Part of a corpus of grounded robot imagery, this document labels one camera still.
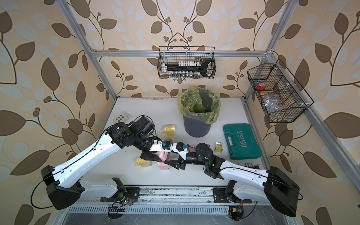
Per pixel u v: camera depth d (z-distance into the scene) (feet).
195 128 3.30
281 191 1.35
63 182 1.26
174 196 2.47
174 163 2.00
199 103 2.79
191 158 2.04
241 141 2.92
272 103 2.29
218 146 3.01
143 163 2.64
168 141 1.83
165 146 1.83
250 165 2.77
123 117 3.44
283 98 2.38
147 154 1.90
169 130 3.05
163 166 2.65
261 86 2.65
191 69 2.80
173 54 2.99
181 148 1.90
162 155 2.04
